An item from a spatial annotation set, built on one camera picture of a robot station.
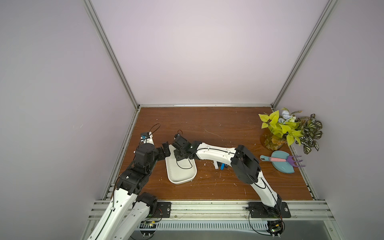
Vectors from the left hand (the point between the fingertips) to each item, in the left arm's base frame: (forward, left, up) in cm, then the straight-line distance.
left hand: (162, 143), depth 74 cm
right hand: (+5, -5, -17) cm, 19 cm away
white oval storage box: (-8, -9, -17) cm, 21 cm away
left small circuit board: (-33, +6, -26) cm, 43 cm away
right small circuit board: (-32, -56, -23) cm, 68 cm away
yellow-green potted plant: (+8, -62, +3) cm, 63 cm away
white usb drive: (-2, -29, -21) cm, 36 cm away
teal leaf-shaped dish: (-2, -70, -22) cm, 73 cm away
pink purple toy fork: (+2, -76, -21) cm, 79 cm away
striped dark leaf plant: (+7, -77, +2) cm, 77 cm away
